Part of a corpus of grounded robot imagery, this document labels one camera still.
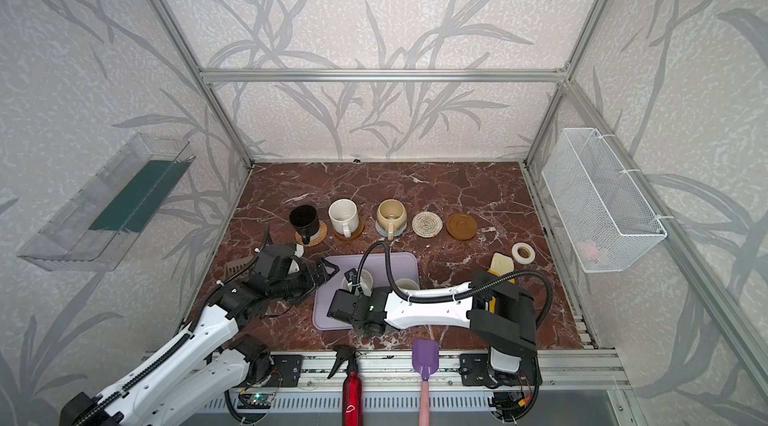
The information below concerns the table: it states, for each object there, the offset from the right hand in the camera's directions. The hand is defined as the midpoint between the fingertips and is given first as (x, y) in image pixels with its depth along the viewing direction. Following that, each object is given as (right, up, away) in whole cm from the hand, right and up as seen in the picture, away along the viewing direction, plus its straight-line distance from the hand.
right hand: (363, 303), depth 81 cm
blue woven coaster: (+5, +17, +15) cm, 24 cm away
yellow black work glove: (+41, +8, +8) cm, 42 cm away
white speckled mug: (-9, +23, +18) cm, 30 cm away
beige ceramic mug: (+7, +22, +20) cm, 30 cm away
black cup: (-21, +22, +13) cm, 33 cm away
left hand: (-7, +10, -3) cm, 13 cm away
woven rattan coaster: (-18, +14, +16) cm, 28 cm away
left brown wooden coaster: (-4, +17, +18) cm, 25 cm away
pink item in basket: (+57, +16, -9) cm, 60 cm away
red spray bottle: (-1, -15, -12) cm, 19 cm away
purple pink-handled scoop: (+16, -11, -7) cm, 21 cm away
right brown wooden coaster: (+31, +18, +21) cm, 41 cm away
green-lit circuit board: (-25, -20, -10) cm, 33 cm away
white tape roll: (+48, +9, +12) cm, 50 cm away
